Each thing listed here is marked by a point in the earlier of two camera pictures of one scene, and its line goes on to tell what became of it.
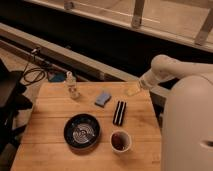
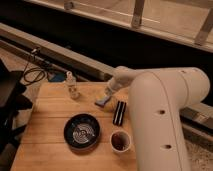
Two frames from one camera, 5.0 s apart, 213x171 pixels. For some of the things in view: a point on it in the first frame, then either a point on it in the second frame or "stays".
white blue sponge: x=102 y=99 stays
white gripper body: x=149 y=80 -> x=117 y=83
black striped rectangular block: x=119 y=113 stays
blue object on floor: x=57 y=77 stays
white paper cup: x=120 y=141 stays
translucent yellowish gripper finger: x=132 y=91 -> x=111 y=100
